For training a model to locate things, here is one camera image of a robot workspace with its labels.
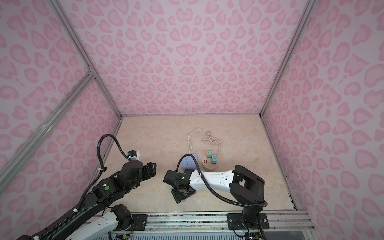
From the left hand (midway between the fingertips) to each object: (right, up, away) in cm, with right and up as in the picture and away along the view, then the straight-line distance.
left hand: (154, 166), depth 75 cm
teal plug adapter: (+31, +1, +13) cm, 34 cm away
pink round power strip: (+27, -2, +16) cm, 32 cm away
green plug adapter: (+29, +4, +15) cm, 33 cm away
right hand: (+12, -17, +3) cm, 21 cm away
